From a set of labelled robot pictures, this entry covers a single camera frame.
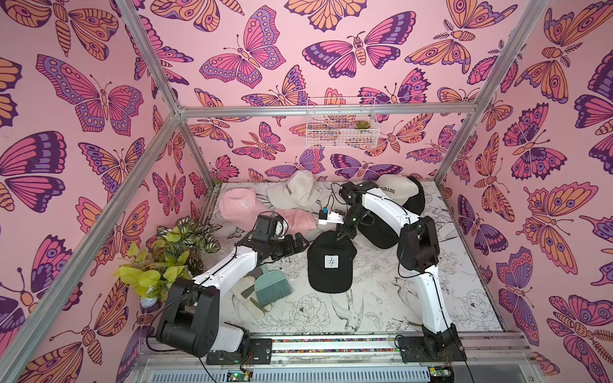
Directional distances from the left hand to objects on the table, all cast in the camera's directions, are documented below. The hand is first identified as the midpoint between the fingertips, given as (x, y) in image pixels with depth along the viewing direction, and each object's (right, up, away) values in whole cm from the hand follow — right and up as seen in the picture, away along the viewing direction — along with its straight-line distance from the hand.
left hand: (302, 245), depth 87 cm
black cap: (+50, +15, +18) cm, 55 cm away
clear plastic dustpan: (-21, -16, -1) cm, 26 cm away
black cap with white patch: (+10, -6, 0) cm, 12 cm away
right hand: (+14, +2, +5) cm, 15 cm away
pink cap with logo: (-28, +14, +16) cm, 35 cm away
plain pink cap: (-2, +8, +12) cm, 15 cm away
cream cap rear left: (-2, +21, +22) cm, 30 cm away
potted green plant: (-41, -1, -10) cm, 42 cm away
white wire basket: (+15, +48, +8) cm, 51 cm away
